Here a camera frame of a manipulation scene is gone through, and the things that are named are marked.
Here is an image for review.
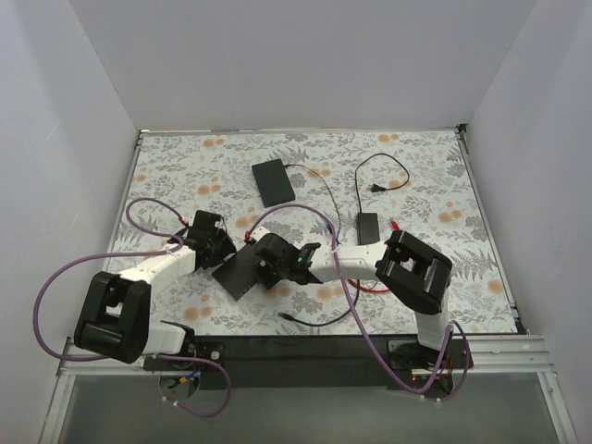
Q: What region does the black power adapter brick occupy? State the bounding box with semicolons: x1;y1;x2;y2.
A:
356;212;380;245

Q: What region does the aluminium frame rail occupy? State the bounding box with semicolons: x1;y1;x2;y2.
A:
57;335;556;376

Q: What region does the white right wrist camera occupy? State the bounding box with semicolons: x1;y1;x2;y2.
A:
244;227;271;245

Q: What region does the black cable with plug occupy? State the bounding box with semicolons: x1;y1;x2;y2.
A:
278;163;357;327

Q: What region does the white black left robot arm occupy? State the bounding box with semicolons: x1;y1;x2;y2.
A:
74;210;237;364

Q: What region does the black network switch with ports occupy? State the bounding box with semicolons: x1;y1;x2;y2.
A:
212;245;260;301

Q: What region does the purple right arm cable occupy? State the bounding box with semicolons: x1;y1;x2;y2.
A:
244;203;473;404

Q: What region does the black rectangular box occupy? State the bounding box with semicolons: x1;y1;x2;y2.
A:
252;159;295;208

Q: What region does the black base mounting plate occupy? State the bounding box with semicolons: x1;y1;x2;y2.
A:
143;335;467;396

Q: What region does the red ethernet cable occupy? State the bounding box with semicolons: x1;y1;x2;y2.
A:
353;219;403;295

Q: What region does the floral patterned table mat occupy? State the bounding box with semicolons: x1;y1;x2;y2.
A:
105;130;517;336

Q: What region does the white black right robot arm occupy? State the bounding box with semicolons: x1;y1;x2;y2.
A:
249;228;452;352

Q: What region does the black power cord with prongs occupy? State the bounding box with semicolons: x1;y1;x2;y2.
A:
354;153;412;214

